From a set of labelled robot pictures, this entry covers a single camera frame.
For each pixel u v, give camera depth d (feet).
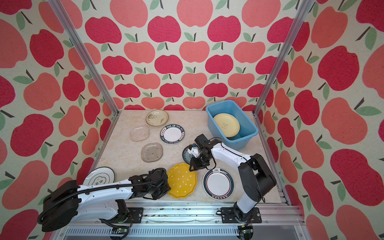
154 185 2.08
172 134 3.54
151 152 3.21
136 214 2.44
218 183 2.77
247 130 3.08
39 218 1.35
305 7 2.27
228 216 2.40
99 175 2.85
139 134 3.54
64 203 1.36
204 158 2.40
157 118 3.84
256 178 1.51
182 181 2.71
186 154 3.15
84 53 2.83
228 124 3.43
